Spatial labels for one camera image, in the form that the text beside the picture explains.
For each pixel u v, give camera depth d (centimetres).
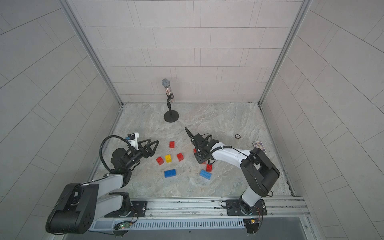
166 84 85
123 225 64
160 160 84
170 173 81
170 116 108
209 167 81
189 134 74
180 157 85
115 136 65
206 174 81
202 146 67
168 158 85
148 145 72
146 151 72
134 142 72
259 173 44
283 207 73
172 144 93
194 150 89
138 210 70
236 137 97
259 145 92
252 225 68
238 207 63
